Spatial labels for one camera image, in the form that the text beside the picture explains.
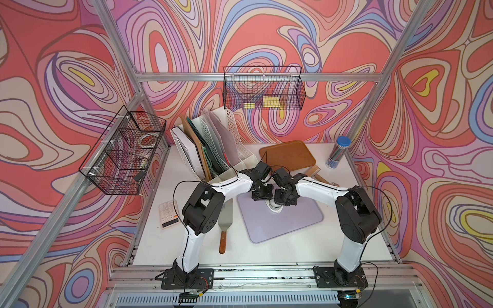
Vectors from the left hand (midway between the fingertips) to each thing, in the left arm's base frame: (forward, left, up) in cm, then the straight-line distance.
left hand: (274, 199), depth 92 cm
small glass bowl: (-4, +1, -2) cm, 5 cm away
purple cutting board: (-11, +6, -2) cm, 13 cm away
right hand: (-3, -3, -2) cm, 5 cm away
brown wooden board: (+12, +33, +26) cm, 44 cm away
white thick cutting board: (+12, +39, +23) cm, 46 cm away
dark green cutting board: (+12, +28, +13) cm, 33 cm away
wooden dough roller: (+18, -23, -2) cm, 29 cm away
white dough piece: (-4, +2, +4) cm, 6 cm away
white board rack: (+21, +13, +5) cm, 25 cm away
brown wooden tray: (+31, -13, -2) cm, 33 cm away
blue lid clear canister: (+22, -34, +10) cm, 42 cm away
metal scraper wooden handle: (-10, +24, -4) cm, 26 cm away
